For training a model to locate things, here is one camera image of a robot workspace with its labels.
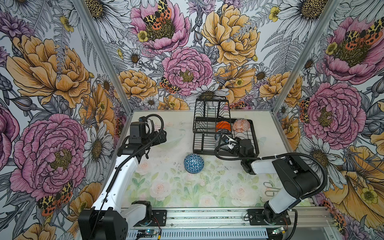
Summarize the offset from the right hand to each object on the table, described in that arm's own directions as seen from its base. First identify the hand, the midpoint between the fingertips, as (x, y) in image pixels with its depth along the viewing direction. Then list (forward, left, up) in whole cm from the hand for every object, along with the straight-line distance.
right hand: (230, 139), depth 94 cm
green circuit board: (-45, +49, -11) cm, 67 cm away
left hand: (-7, +41, +12) cm, 43 cm away
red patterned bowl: (+16, -11, -5) cm, 20 cm away
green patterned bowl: (-7, +9, +9) cm, 14 cm away
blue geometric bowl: (-12, +23, -6) cm, 26 cm away
